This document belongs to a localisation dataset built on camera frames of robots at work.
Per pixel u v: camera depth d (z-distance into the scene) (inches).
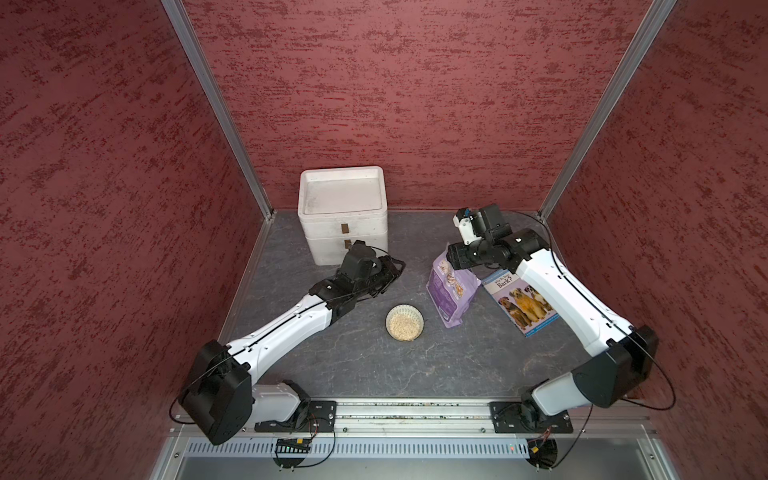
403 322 33.7
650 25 28.5
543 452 27.5
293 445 28.4
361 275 24.1
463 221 27.9
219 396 15.8
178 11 27.6
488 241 23.3
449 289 33.2
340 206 35.4
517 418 28.6
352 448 30.5
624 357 15.8
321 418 29.1
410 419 29.7
